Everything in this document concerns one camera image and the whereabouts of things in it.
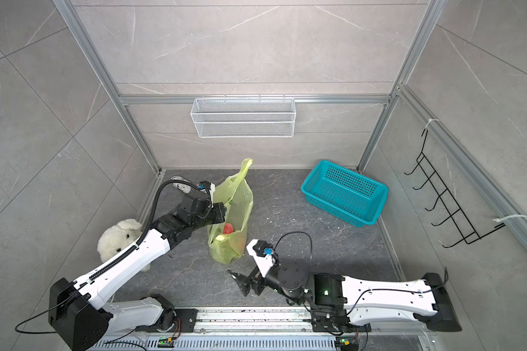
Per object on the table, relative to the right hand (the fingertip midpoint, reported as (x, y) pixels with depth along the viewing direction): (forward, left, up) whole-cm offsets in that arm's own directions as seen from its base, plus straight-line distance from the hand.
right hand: (243, 260), depth 60 cm
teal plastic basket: (+44, -46, -28) cm, 70 cm away
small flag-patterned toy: (+46, +35, -22) cm, 62 cm away
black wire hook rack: (+6, -64, +4) cm, 64 cm away
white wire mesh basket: (+67, +14, +4) cm, 68 cm away
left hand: (+22, +7, -5) cm, 24 cm away
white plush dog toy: (+11, +44, -7) cm, 46 cm away
